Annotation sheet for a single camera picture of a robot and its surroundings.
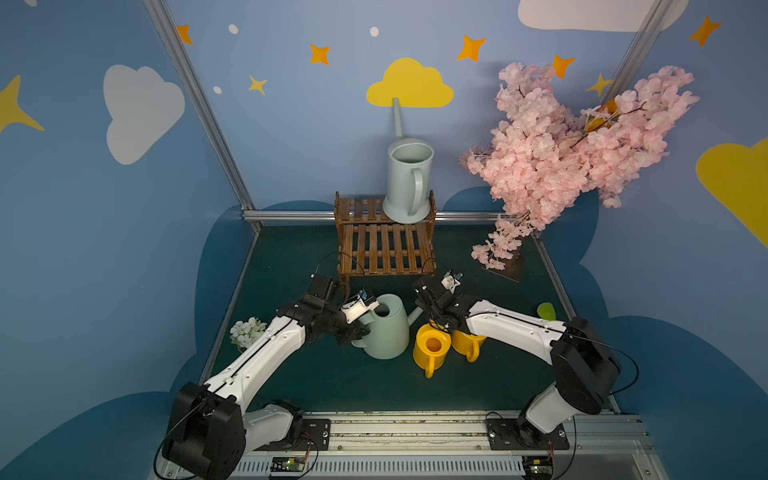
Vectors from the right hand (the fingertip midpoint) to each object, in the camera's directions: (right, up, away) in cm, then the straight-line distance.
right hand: (425, 292), depth 90 cm
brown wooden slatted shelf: (-17, +15, +9) cm, 24 cm away
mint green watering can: (-11, -9, -11) cm, 18 cm away
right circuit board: (+26, -41, -18) cm, 51 cm away
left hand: (-18, -7, -8) cm, 21 cm away
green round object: (+42, -7, +9) cm, 44 cm away
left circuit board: (-36, -40, -18) cm, 56 cm away
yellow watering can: (0, -12, -11) cm, 17 cm away
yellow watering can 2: (+11, -14, -8) cm, 19 cm away
